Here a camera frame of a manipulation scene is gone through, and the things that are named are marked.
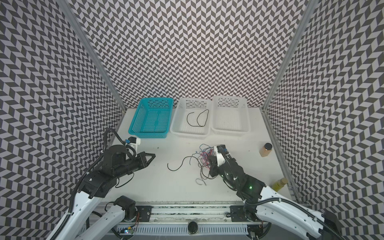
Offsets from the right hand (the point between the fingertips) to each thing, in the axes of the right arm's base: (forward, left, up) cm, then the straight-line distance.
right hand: (208, 156), depth 73 cm
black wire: (+40, +6, -17) cm, 44 cm away
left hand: (-1, +24, +5) cm, 25 cm away
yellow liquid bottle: (-11, -35, -13) cm, 38 cm away
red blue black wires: (+7, +3, -14) cm, 16 cm away
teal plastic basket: (+41, +40, -17) cm, 60 cm away
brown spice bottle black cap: (+10, -35, -13) cm, 39 cm away
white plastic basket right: (+41, -19, -17) cm, 48 cm away
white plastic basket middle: (+40, +10, -18) cm, 45 cm away
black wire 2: (+9, +14, -19) cm, 25 cm away
